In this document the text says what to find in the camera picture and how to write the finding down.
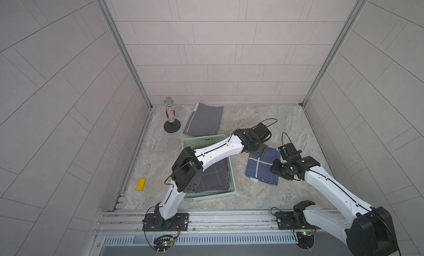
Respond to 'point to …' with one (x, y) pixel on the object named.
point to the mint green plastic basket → (200, 142)
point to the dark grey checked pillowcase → (216, 177)
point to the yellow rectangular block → (141, 184)
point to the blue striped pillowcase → (258, 169)
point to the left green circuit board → (165, 242)
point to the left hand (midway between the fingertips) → (260, 147)
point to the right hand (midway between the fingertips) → (271, 169)
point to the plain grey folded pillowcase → (204, 120)
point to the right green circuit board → (305, 240)
